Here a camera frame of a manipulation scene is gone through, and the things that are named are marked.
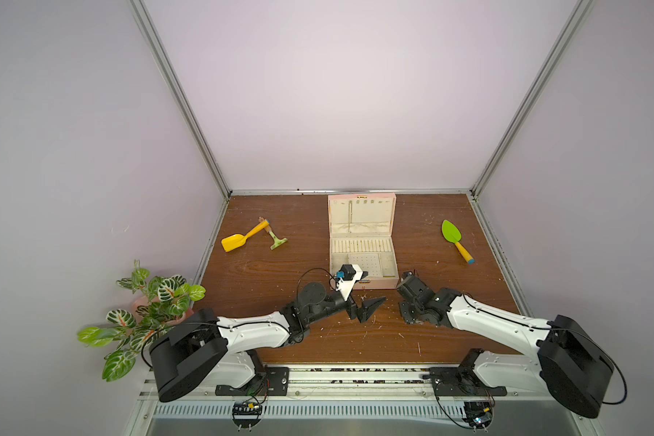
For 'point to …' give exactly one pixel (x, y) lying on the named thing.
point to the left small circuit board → (243, 408)
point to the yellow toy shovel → (232, 242)
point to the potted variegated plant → (164, 302)
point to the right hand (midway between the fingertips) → (408, 304)
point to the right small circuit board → (477, 414)
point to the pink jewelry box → (361, 230)
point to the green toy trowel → (452, 233)
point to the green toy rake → (277, 240)
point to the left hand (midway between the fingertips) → (376, 287)
